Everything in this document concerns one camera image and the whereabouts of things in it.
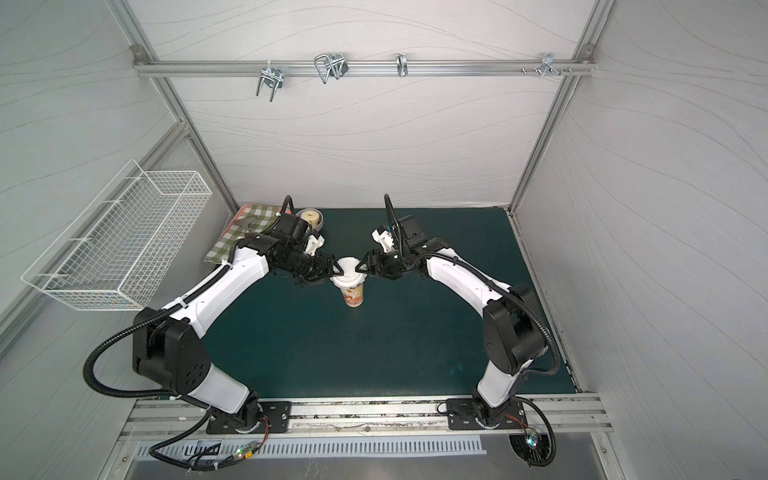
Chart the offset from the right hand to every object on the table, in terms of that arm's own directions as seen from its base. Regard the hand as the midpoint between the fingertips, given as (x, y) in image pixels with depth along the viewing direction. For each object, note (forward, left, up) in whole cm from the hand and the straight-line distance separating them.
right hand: (362, 270), depth 82 cm
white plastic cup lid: (-3, +3, 0) cm, 4 cm away
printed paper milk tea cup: (-4, +3, -3) cm, 6 cm away
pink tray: (+37, +56, -14) cm, 68 cm away
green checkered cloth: (+31, +48, -14) cm, 59 cm away
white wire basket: (-8, +55, +16) cm, 58 cm away
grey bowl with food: (+28, +22, -9) cm, 37 cm away
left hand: (-2, +7, 0) cm, 7 cm away
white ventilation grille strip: (-40, +17, -17) cm, 47 cm away
